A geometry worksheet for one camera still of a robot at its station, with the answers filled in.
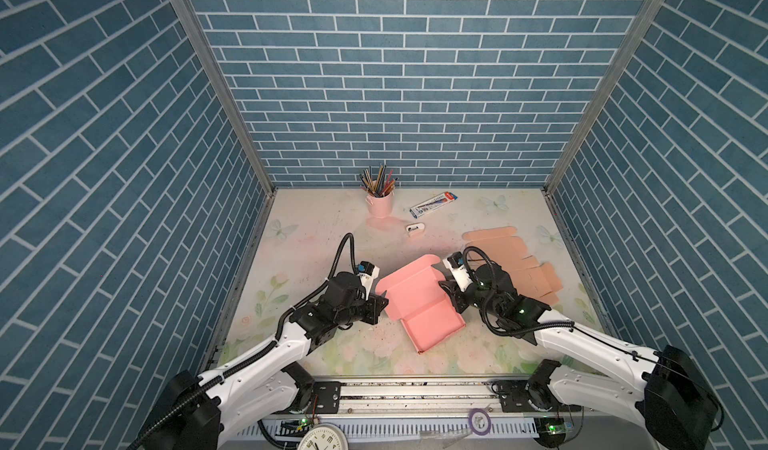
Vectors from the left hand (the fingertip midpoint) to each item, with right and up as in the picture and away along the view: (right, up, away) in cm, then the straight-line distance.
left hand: (389, 303), depth 80 cm
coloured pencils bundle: (-3, +35, +29) cm, 45 cm away
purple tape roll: (+24, -25, -9) cm, 36 cm away
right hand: (+14, +7, +2) cm, 16 cm away
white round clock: (-14, -25, -14) cm, 32 cm away
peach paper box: (+46, +4, +17) cm, 49 cm away
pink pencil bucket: (-5, +27, +27) cm, 38 cm away
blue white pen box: (+16, +28, +36) cm, 48 cm away
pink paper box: (+7, +1, +3) cm, 8 cm away
